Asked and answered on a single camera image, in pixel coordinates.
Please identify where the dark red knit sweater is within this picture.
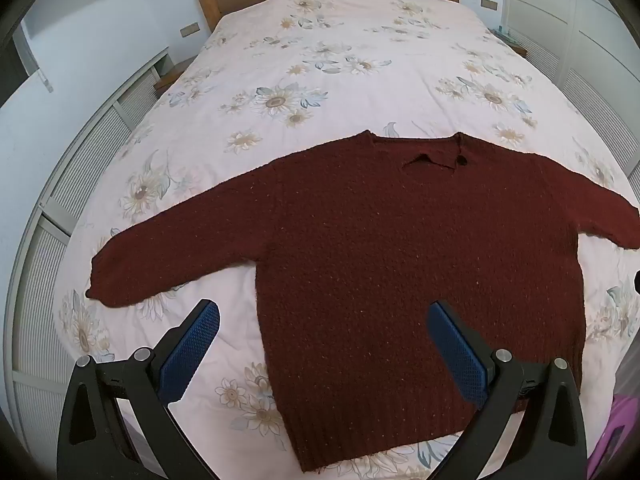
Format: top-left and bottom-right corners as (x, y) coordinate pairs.
(85, 130), (640, 473)

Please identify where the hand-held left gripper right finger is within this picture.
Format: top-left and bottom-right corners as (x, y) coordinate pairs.
(426, 301), (588, 480)

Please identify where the white louvered cabinet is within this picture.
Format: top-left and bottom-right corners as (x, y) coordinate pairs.
(5, 46), (173, 461)

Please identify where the white wardrobe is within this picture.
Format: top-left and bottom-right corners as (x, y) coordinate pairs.
(501, 0), (640, 176)

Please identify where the floral bedspread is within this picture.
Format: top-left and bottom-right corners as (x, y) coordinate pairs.
(52, 0), (640, 480)

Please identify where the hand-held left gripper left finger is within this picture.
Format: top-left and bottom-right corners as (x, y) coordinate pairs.
(56, 299), (221, 480)

